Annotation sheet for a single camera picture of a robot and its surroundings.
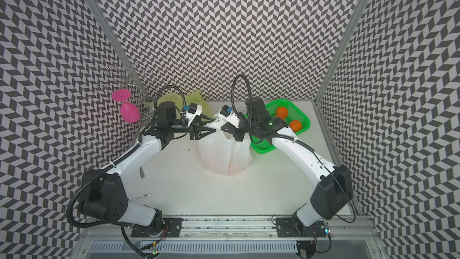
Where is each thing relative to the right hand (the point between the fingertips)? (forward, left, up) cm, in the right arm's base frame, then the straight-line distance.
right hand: (225, 129), depth 74 cm
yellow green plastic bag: (+39, +24, -23) cm, 51 cm away
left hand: (+1, +5, +1) cm, 5 cm away
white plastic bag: (-7, +2, -8) cm, 10 cm away
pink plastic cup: (+13, +48, -3) cm, 49 cm away
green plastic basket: (+26, -39, -21) cm, 51 cm away
